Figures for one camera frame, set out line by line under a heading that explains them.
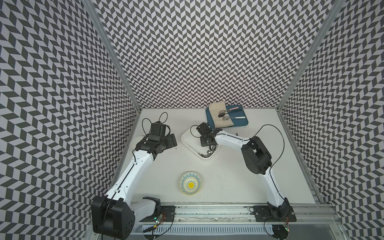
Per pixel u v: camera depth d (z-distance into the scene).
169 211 0.75
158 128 0.61
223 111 1.16
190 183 0.83
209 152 0.94
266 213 0.73
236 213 0.75
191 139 0.94
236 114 1.15
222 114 1.13
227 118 1.12
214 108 1.18
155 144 0.54
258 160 0.56
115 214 0.37
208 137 0.74
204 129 0.80
